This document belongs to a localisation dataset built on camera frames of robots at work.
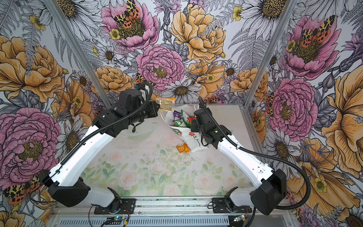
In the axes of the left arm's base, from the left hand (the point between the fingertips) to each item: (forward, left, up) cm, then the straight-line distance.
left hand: (158, 110), depth 68 cm
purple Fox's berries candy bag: (+12, -8, -18) cm, 23 cm away
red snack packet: (+8, -16, -16) cm, 24 cm away
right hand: (+1, -18, -13) cm, 22 cm away
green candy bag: (+6, -12, -16) cm, 21 cm away
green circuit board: (-39, +24, -38) cm, 59 cm away
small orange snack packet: (-1, -12, -35) cm, 37 cm away
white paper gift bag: (-2, -17, -23) cm, 28 cm away
